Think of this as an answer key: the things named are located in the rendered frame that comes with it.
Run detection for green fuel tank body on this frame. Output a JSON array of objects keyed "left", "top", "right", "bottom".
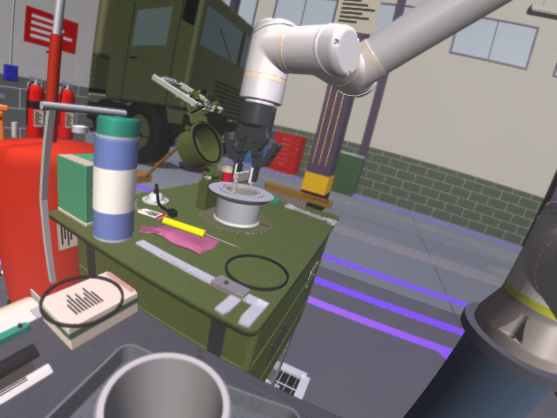
[{"left": 48, "top": 181, "right": 341, "bottom": 385}]

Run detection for white notepad block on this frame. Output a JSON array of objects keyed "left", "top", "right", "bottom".
[{"left": 40, "top": 271, "right": 140, "bottom": 350}]

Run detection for beige wall poster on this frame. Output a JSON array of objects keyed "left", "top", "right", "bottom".
[{"left": 336, "top": 0, "right": 378, "bottom": 36}]

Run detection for yellow handled pick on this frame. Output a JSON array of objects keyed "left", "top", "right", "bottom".
[{"left": 161, "top": 216, "right": 242, "bottom": 251}]

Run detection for red wall sign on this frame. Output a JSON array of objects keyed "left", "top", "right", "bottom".
[{"left": 23, "top": 4, "right": 80, "bottom": 56}]

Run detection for wooden brush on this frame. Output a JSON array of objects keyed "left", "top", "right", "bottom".
[{"left": 264, "top": 181, "right": 334, "bottom": 213}]

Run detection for red fire extinguisher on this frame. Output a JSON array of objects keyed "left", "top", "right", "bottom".
[
  {"left": 57, "top": 84, "right": 77, "bottom": 141},
  {"left": 26, "top": 79, "right": 46, "bottom": 141}
]

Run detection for pink cloth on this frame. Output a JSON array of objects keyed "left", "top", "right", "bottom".
[{"left": 138, "top": 224, "right": 219, "bottom": 256}]

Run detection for red cabinet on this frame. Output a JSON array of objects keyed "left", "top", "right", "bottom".
[{"left": 272, "top": 130, "right": 307, "bottom": 176}]

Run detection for green cabinet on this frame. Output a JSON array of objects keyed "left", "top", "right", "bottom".
[{"left": 332, "top": 152, "right": 366, "bottom": 198}]

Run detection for grey filler neck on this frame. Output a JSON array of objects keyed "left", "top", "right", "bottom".
[{"left": 208, "top": 179, "right": 276, "bottom": 230}]

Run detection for silver strainer basket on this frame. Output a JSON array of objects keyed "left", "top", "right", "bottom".
[{"left": 221, "top": 166, "right": 262, "bottom": 197}]

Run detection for black rubber ring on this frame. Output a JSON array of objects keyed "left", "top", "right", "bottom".
[
  {"left": 224, "top": 254, "right": 291, "bottom": 293},
  {"left": 38, "top": 275, "right": 126, "bottom": 328}
]

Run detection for grey tray cup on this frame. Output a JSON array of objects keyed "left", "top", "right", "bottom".
[{"left": 94, "top": 353, "right": 231, "bottom": 418}]

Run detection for steel caliper ruler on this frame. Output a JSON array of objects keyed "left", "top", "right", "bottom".
[{"left": 135, "top": 239, "right": 267, "bottom": 328}]

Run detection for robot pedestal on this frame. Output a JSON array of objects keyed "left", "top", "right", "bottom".
[{"left": 407, "top": 303, "right": 557, "bottom": 418}]

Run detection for red drum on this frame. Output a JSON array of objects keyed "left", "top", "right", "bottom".
[{"left": 0, "top": 138, "right": 97, "bottom": 302}]

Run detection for grey bail lever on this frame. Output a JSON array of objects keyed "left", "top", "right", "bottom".
[{"left": 151, "top": 73, "right": 225, "bottom": 115}]

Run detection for white floor grate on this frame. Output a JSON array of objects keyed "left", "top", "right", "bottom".
[{"left": 265, "top": 361, "right": 312, "bottom": 400}]

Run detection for green truck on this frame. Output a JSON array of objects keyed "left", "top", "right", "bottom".
[{"left": 88, "top": 0, "right": 254, "bottom": 167}]

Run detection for green box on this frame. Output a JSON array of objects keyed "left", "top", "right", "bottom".
[{"left": 56, "top": 152, "right": 97, "bottom": 226}]

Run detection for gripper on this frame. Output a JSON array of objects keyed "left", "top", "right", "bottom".
[{"left": 223, "top": 98, "right": 282, "bottom": 182}]

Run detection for red post with grey handle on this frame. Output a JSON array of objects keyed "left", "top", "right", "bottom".
[{"left": 37, "top": 0, "right": 130, "bottom": 285}]

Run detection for blue white flask teal cap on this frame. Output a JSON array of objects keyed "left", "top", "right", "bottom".
[{"left": 91, "top": 114, "right": 142, "bottom": 243}]

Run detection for black tube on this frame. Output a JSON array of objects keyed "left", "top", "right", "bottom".
[{"left": 0, "top": 343, "right": 41, "bottom": 381}]

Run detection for green round filler lid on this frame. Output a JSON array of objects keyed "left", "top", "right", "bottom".
[{"left": 175, "top": 120, "right": 225, "bottom": 169}]

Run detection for white bar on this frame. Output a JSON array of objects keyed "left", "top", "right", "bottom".
[{"left": 0, "top": 362, "right": 55, "bottom": 411}]

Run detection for purple column with yellow base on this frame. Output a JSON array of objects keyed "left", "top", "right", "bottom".
[{"left": 300, "top": 81, "right": 356, "bottom": 199}]

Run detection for white dome with black cable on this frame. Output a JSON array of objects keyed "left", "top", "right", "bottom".
[{"left": 140, "top": 183, "right": 180, "bottom": 219}]

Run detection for grey tray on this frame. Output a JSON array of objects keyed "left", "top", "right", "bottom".
[{"left": 85, "top": 342, "right": 306, "bottom": 418}]

